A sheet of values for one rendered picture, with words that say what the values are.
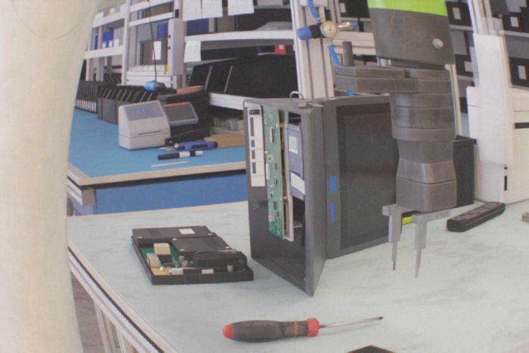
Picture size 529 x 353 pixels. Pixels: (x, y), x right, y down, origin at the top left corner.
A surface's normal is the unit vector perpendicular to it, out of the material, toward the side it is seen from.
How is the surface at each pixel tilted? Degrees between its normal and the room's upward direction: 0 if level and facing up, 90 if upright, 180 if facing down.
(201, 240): 0
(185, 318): 0
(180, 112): 32
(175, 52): 90
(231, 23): 90
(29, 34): 93
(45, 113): 94
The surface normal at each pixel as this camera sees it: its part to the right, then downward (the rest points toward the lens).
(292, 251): -0.27, 0.14
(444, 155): 0.39, 0.30
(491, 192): -0.93, 0.10
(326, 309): -0.05, -0.99
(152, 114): 0.13, -0.81
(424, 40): 0.07, 0.14
